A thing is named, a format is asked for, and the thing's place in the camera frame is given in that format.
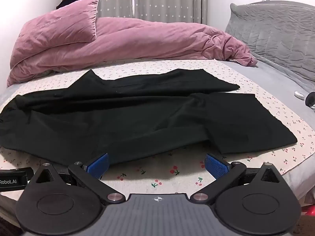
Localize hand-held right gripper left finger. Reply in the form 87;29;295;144
30;152;126;204

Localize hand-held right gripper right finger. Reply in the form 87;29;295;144
189;153;283;204

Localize black pants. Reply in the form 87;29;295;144
0;69;298;166

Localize cherry print sheet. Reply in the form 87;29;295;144
0;59;315;203

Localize grey bed sheet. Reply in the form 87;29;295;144
214;59;315;118

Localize black round disc object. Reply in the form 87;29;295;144
305;93;315;109

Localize pink duvet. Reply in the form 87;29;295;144
7;17;258;88

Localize grey quilted headboard cover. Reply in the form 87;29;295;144
225;1;315;85

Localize pink pillow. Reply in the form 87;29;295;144
18;0;101;45

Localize grey star print curtain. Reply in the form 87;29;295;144
66;0;208;26

